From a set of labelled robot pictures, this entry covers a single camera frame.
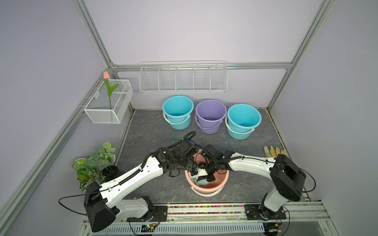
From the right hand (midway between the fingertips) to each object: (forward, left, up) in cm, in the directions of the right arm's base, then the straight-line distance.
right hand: (195, 176), depth 81 cm
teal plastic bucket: (+43, +12, +8) cm, 45 cm away
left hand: (+2, +3, +11) cm, 11 cm away
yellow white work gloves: (+16, -49, -4) cm, 51 cm away
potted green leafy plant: (-1, +45, +16) cm, 48 cm away
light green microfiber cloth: (-4, -4, +2) cm, 6 cm away
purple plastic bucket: (+36, -10, +10) cm, 39 cm away
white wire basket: (+24, +49, +29) cm, 61 cm away
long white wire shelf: (+59, +8, +25) cm, 64 cm away
